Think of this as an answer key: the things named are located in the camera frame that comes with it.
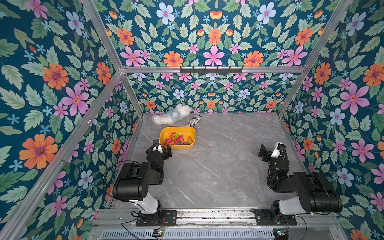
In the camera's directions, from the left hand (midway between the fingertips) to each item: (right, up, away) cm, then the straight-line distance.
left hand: (160, 144), depth 92 cm
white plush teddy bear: (+7, +20, +11) cm, 24 cm away
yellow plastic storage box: (+9, +3, +12) cm, 15 cm away
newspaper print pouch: (+20, +16, +19) cm, 32 cm away
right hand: (+67, 0, -5) cm, 68 cm away
